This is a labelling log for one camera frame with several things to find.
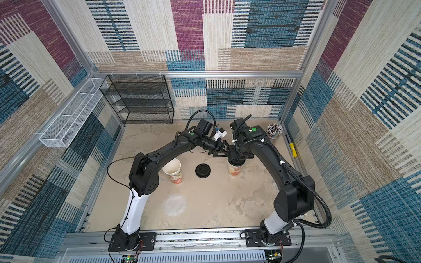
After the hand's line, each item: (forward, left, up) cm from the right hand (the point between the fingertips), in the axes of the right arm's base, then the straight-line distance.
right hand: (239, 159), depth 81 cm
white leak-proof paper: (-16, +32, -16) cm, 39 cm away
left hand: (+2, +3, -1) cm, 4 cm away
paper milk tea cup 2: (-2, +2, -8) cm, 9 cm away
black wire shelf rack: (+47, +61, +1) cm, 77 cm away
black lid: (-2, +1, +1) cm, 2 cm away
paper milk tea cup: (-5, +32, +1) cm, 32 cm away
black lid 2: (+2, +19, -15) cm, 24 cm away
